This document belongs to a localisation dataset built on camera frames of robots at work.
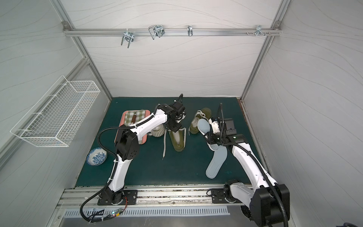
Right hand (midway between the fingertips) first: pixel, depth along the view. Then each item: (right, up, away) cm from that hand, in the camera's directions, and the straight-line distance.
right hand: (207, 135), depth 82 cm
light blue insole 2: (+9, -14, +6) cm, 18 cm away
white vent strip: (-33, -37, -12) cm, 51 cm away
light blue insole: (-2, +4, +4) cm, 6 cm away
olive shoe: (-18, -5, +13) cm, 23 cm away
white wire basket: (-77, +10, -14) cm, 79 cm away
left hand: (-20, +3, +9) cm, 22 cm away
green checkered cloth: (-48, +12, +26) cm, 56 cm away
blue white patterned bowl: (-69, -14, +5) cm, 71 cm away
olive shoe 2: (0, +13, +19) cm, 23 cm away
